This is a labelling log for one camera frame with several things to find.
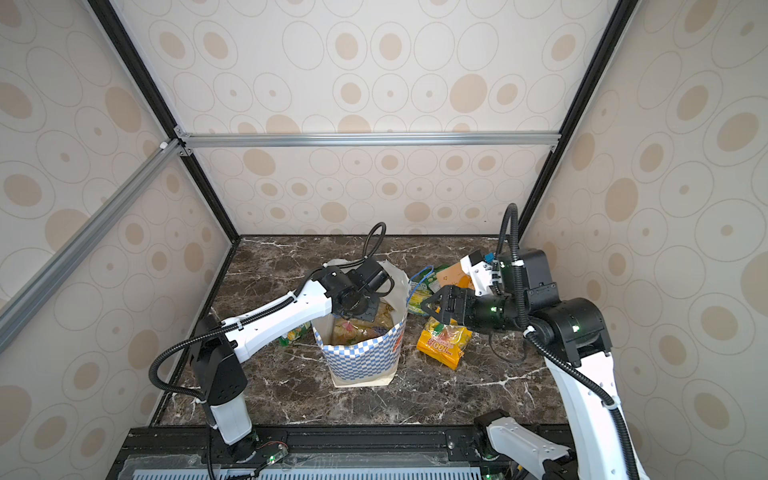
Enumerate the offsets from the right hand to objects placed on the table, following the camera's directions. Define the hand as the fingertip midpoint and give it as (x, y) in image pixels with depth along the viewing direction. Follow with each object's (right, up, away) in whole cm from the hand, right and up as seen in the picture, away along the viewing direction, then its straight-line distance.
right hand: (437, 310), depth 58 cm
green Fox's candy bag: (+4, +5, +45) cm, 45 cm away
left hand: (-13, -2, +22) cm, 25 cm away
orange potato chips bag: (+11, +5, +39) cm, 41 cm away
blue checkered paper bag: (-13, -14, +13) cm, 23 cm away
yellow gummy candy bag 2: (-22, -11, +29) cm, 38 cm away
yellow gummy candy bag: (+7, -14, +29) cm, 33 cm away
